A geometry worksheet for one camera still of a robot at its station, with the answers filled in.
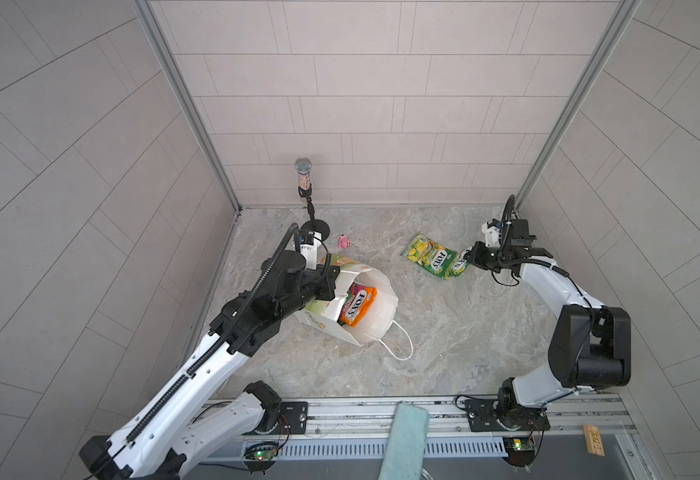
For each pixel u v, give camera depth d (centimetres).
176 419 38
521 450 68
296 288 50
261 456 64
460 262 87
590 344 43
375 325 80
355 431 71
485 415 71
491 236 81
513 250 67
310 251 58
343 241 103
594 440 67
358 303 84
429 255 99
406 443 67
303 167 86
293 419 71
